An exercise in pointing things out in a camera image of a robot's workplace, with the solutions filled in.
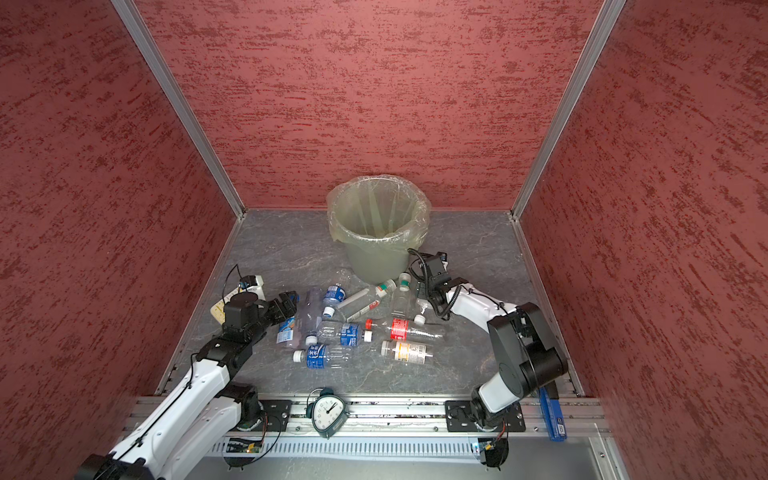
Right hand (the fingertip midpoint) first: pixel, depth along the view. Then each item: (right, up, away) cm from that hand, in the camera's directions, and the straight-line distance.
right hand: (427, 293), depth 94 cm
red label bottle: (-8, -9, -10) cm, 16 cm away
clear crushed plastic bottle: (-39, -8, -11) cm, 41 cm away
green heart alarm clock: (-27, -25, -22) cm, 43 cm away
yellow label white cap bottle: (-8, -14, -13) cm, 21 cm away
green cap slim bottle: (-19, -3, 0) cm, 19 cm away
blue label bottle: (-29, 0, -4) cm, 30 cm away
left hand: (-42, -1, -9) cm, 43 cm away
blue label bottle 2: (-26, -10, -11) cm, 30 cm away
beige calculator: (-66, -5, -2) cm, 67 cm away
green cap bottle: (-8, -4, -1) cm, 9 cm away
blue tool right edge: (+29, -27, -22) cm, 45 cm away
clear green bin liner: (-17, +27, +7) cm, 32 cm away
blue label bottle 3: (-30, -15, -15) cm, 36 cm away
